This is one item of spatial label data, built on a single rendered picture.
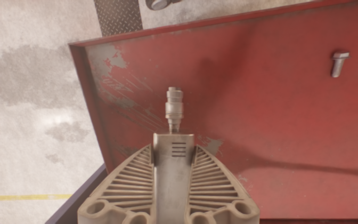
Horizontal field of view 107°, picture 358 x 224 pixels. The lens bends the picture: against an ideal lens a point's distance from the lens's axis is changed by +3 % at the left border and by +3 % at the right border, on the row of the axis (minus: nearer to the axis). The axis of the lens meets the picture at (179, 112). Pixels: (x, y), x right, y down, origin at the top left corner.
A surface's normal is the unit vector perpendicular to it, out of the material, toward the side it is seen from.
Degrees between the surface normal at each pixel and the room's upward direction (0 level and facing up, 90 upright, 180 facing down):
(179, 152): 13
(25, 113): 0
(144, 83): 0
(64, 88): 0
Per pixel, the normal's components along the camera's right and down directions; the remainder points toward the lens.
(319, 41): -0.09, 0.27
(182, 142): 0.02, 0.08
